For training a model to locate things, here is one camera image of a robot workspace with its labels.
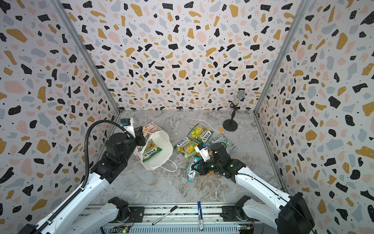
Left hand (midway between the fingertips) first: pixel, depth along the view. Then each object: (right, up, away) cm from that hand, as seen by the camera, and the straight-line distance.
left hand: (140, 124), depth 71 cm
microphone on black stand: (+53, 0, +41) cm, 67 cm away
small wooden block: (+46, -4, +38) cm, 60 cm away
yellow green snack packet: (+30, -7, +33) cm, 45 cm away
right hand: (+24, -21, +3) cm, 32 cm away
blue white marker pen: (+29, -47, +1) cm, 55 cm away
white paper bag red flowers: (+3, -10, +30) cm, 31 cm away
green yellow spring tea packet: (-3, -16, +23) cm, 28 cm away
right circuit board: (+52, -51, +1) cm, 73 cm away
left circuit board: (-9, -50, -1) cm, 51 cm away
